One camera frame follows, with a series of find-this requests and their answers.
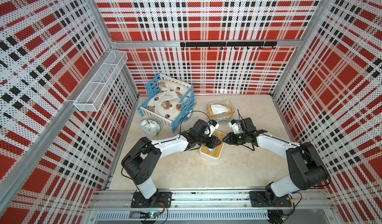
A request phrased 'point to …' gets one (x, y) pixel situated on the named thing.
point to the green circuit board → (149, 215)
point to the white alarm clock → (149, 127)
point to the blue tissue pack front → (218, 109)
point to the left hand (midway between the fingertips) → (220, 141)
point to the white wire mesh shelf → (91, 98)
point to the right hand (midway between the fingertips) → (226, 139)
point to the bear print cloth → (166, 103)
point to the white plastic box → (216, 154)
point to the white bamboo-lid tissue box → (220, 135)
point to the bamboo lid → (210, 113)
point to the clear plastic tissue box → (224, 119)
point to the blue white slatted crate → (188, 103)
